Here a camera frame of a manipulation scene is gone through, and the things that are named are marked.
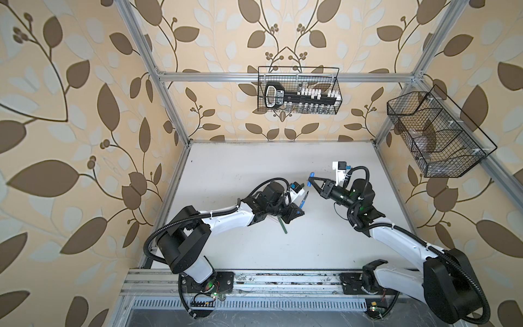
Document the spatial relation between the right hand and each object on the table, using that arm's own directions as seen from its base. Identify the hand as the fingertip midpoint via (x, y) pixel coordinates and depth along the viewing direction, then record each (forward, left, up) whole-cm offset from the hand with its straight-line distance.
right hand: (310, 181), depth 77 cm
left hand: (-7, +2, -10) cm, 12 cm away
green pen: (-7, +10, -23) cm, 26 cm away
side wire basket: (+10, -49, +11) cm, 51 cm away
